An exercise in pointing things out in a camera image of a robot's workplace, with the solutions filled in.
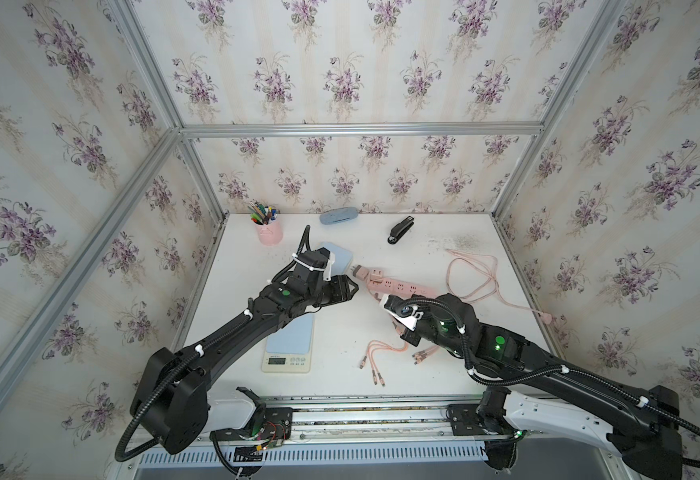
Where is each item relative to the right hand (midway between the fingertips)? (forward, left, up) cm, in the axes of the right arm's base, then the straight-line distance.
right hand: (393, 304), depth 69 cm
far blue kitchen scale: (+30, +14, -22) cm, 40 cm away
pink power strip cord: (+10, -53, -26) cm, 60 cm away
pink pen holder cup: (+36, +41, -17) cm, 57 cm away
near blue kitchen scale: (-3, +28, -22) cm, 35 cm away
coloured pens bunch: (+41, +44, -12) cm, 61 cm away
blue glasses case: (+50, +17, -21) cm, 57 cm away
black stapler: (+42, -7, -19) cm, 47 cm away
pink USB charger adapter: (+23, +8, -21) cm, 32 cm away
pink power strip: (+17, +2, -20) cm, 27 cm away
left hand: (+8, +10, -7) cm, 14 cm away
